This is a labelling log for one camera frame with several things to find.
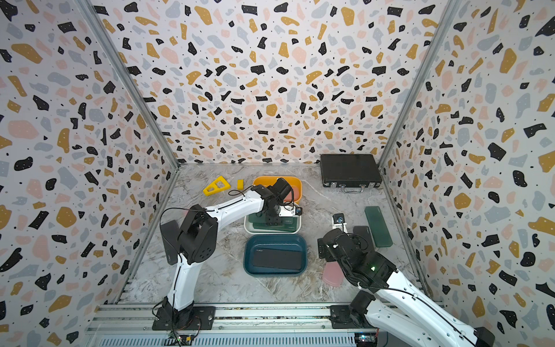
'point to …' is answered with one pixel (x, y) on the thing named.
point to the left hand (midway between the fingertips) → (280, 211)
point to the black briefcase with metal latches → (352, 172)
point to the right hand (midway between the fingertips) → (332, 239)
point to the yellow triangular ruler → (216, 189)
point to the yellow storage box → (295, 194)
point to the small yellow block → (240, 184)
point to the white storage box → (250, 228)
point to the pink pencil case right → (333, 274)
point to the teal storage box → (286, 242)
